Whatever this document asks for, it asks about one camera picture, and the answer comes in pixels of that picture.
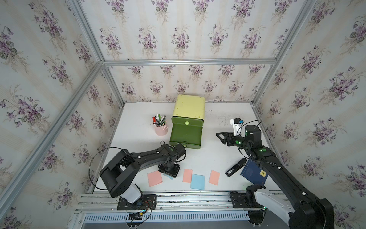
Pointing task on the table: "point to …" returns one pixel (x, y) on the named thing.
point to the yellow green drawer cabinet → (189, 110)
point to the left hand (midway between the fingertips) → (172, 177)
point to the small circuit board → (135, 216)
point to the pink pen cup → (161, 130)
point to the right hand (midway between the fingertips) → (221, 134)
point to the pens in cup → (159, 121)
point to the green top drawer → (187, 120)
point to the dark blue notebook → (254, 173)
